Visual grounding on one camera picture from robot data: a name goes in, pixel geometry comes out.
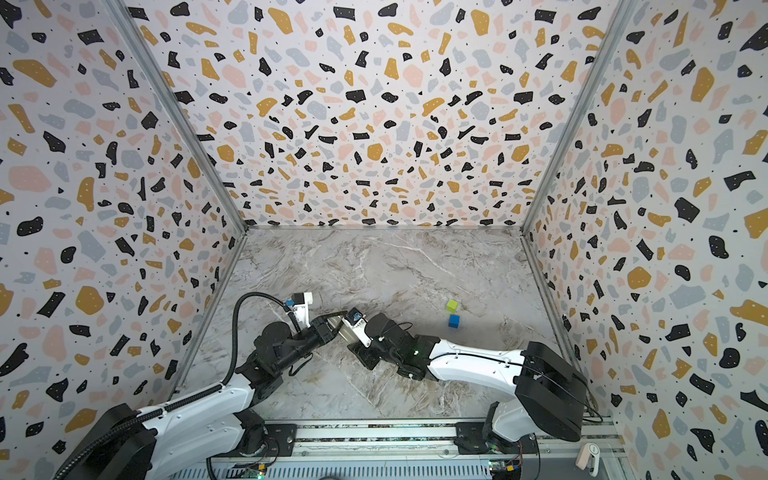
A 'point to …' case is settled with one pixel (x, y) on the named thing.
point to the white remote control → (347, 334)
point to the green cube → (452, 305)
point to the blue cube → (454, 321)
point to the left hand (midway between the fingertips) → (348, 313)
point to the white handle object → (588, 458)
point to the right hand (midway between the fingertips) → (351, 335)
